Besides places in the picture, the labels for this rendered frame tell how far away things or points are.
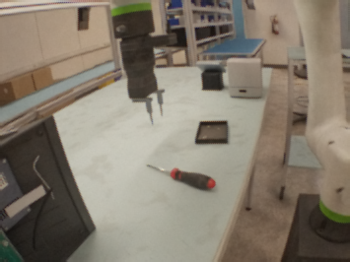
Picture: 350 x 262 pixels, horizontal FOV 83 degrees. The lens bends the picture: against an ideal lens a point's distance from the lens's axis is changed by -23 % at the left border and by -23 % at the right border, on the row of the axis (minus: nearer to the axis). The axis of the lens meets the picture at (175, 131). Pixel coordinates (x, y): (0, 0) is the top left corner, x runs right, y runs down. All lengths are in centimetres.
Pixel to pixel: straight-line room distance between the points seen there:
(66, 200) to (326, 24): 61
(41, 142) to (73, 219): 14
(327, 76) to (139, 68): 44
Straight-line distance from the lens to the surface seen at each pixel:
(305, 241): 65
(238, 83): 91
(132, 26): 52
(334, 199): 59
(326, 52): 61
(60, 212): 39
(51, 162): 35
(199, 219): 41
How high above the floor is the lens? 129
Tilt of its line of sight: 24 degrees down
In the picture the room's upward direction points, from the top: 8 degrees counter-clockwise
